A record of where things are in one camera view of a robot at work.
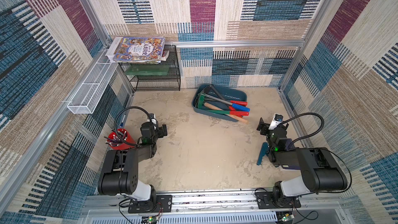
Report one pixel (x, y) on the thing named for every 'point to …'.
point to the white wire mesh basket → (89, 94)
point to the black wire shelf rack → (170, 82)
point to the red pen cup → (114, 140)
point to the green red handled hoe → (201, 106)
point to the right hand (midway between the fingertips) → (270, 121)
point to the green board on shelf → (147, 70)
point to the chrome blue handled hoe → (234, 106)
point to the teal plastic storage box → (228, 93)
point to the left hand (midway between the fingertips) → (156, 124)
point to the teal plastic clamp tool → (262, 152)
